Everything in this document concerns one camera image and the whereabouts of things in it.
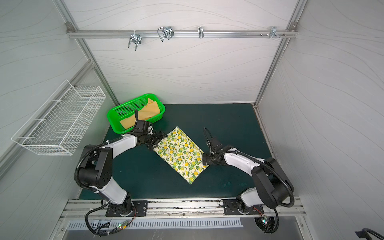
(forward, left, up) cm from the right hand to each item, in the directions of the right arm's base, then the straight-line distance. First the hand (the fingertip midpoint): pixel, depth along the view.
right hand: (213, 156), depth 90 cm
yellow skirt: (+35, +47, +3) cm, 59 cm away
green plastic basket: (+26, +68, +2) cm, 72 cm away
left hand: (+10, +30, +5) cm, 32 cm away
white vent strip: (-35, +24, -2) cm, 42 cm away
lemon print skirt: (+1, +19, -1) cm, 19 cm away
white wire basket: (-3, +74, +31) cm, 80 cm away
